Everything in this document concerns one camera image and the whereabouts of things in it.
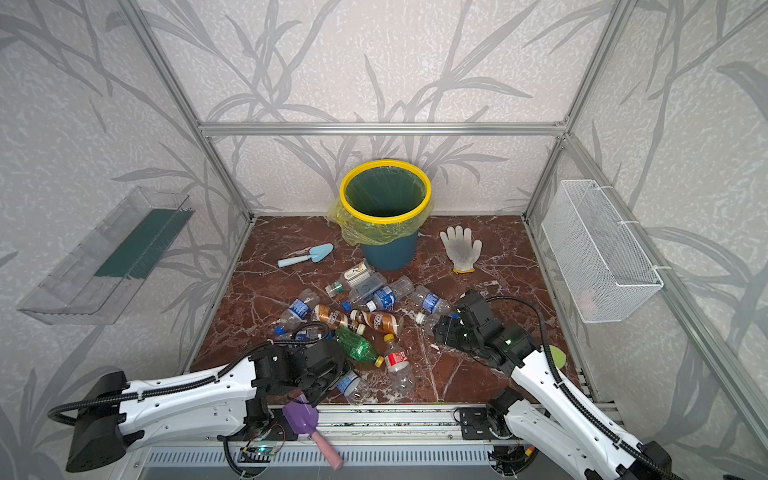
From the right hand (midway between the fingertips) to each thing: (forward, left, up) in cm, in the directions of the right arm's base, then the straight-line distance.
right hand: (443, 323), depth 78 cm
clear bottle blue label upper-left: (+8, +42, -7) cm, 43 cm away
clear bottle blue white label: (+12, +16, -8) cm, 21 cm away
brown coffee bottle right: (+4, +17, -8) cm, 19 cm away
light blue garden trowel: (+32, +42, -13) cm, 55 cm away
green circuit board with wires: (-27, +47, -14) cm, 56 cm away
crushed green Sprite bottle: (-1, +25, -13) cm, 28 cm away
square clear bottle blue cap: (+14, +24, -8) cm, 29 cm away
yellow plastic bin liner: (+24, +23, +10) cm, 35 cm away
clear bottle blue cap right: (+10, +2, -9) cm, 13 cm away
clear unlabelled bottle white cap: (+6, +3, -12) cm, 13 cm away
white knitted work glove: (+33, -11, -13) cm, 37 cm away
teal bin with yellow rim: (+43, +18, +1) cm, 47 cm away
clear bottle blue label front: (-13, +24, -11) cm, 30 cm away
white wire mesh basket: (+1, -32, +22) cm, 39 cm away
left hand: (-11, +23, -6) cm, 26 cm away
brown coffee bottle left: (+5, +31, -7) cm, 32 cm away
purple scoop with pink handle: (-20, +36, -12) cm, 43 cm away
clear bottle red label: (-8, +12, -8) cm, 17 cm away
